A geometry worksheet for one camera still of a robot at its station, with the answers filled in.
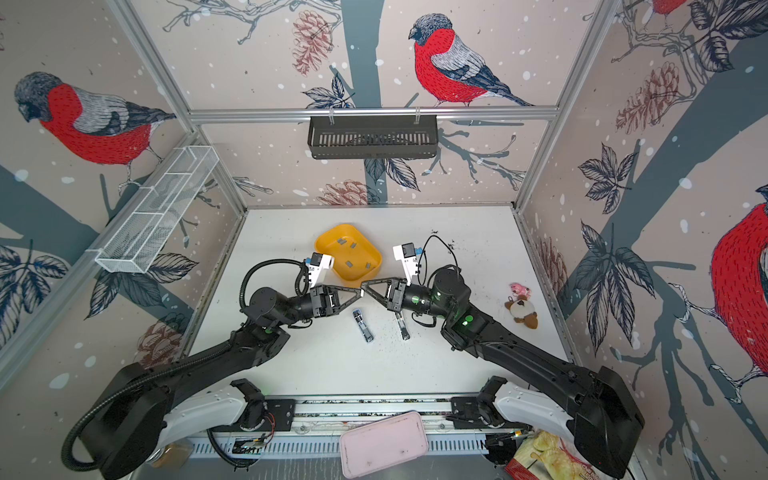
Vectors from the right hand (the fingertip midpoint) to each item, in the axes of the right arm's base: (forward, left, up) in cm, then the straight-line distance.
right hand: (359, 293), depth 63 cm
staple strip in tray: (+37, +15, -28) cm, 49 cm away
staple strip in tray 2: (+36, +11, -29) cm, 48 cm away
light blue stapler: (+4, +3, -29) cm, 29 cm away
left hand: (-3, 0, 0) cm, 3 cm away
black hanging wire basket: (+64, +4, -1) cm, 64 cm away
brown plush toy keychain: (+12, -46, -29) cm, 55 cm away
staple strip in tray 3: (+29, +4, -31) cm, 42 cm away
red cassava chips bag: (-24, -42, -28) cm, 56 cm away
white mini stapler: (+5, -9, -29) cm, 30 cm away
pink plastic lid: (-24, -5, -27) cm, 36 cm away
